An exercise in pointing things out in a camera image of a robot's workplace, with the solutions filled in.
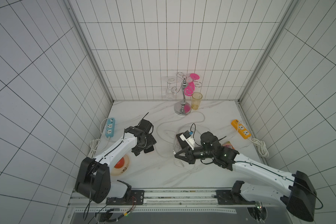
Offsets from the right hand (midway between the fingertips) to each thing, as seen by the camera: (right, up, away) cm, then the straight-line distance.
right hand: (172, 159), depth 67 cm
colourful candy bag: (+38, +1, +24) cm, 45 cm away
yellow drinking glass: (+19, +33, +37) cm, 53 cm away
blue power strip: (-46, +12, +33) cm, 58 cm away
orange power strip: (+51, +9, +31) cm, 60 cm away
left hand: (-16, 0, +16) cm, 23 cm away
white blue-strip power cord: (-54, +1, +27) cm, 60 cm away
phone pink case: (-15, -2, +21) cm, 26 cm away
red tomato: (-32, -9, +16) cm, 37 cm away
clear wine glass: (-1, +37, +36) cm, 51 cm away
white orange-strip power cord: (+58, +1, +21) cm, 62 cm away
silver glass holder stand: (+10, +26, +47) cm, 54 cm away
